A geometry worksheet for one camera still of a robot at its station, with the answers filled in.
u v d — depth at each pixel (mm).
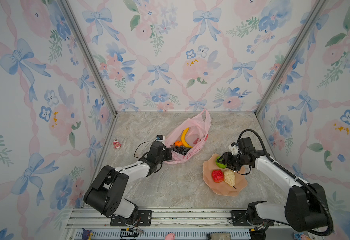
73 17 725
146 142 776
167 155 805
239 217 725
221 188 835
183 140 1010
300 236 676
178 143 977
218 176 818
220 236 663
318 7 689
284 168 503
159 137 816
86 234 653
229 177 816
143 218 745
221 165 821
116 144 975
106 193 425
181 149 944
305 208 409
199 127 970
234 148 818
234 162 736
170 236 683
